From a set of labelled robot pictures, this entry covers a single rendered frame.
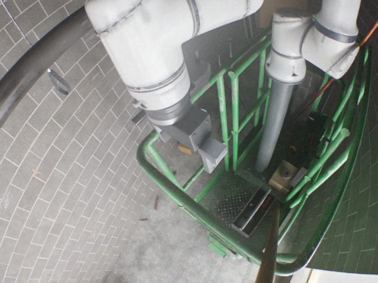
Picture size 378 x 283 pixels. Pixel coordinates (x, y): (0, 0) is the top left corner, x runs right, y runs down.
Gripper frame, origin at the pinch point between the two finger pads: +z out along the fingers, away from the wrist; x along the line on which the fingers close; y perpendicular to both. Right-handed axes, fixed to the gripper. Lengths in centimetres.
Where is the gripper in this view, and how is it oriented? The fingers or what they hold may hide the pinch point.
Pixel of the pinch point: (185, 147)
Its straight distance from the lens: 42.3
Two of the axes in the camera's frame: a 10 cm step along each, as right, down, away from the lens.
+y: -6.4, 7.1, -2.9
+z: 1.9, 5.2, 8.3
